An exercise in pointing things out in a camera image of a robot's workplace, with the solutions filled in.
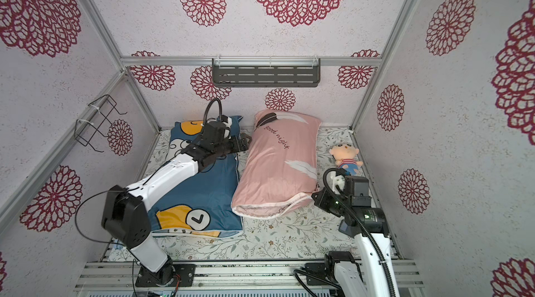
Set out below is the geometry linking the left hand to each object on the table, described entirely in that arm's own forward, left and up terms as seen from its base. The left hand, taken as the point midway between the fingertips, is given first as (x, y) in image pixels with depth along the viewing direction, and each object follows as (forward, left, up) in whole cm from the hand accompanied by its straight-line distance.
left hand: (246, 141), depth 85 cm
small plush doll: (+5, -46, -16) cm, 49 cm away
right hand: (-22, -25, -2) cm, 33 cm away
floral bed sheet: (-32, -25, -22) cm, 46 cm away
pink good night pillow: (-10, -14, -7) cm, 18 cm away
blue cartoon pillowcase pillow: (-21, +16, -16) cm, 30 cm away
